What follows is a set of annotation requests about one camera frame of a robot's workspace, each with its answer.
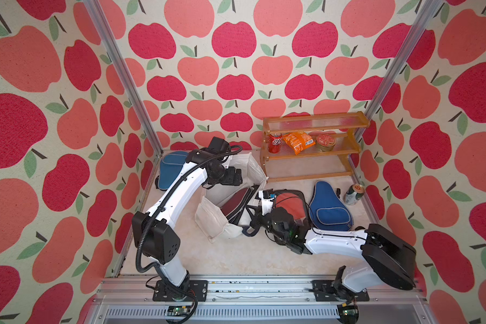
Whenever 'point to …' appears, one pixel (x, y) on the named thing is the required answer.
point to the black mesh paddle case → (295, 202)
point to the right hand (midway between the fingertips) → (246, 210)
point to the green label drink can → (353, 194)
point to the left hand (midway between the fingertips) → (234, 183)
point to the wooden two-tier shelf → (311, 146)
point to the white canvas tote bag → (208, 213)
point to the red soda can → (275, 143)
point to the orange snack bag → (298, 140)
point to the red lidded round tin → (325, 142)
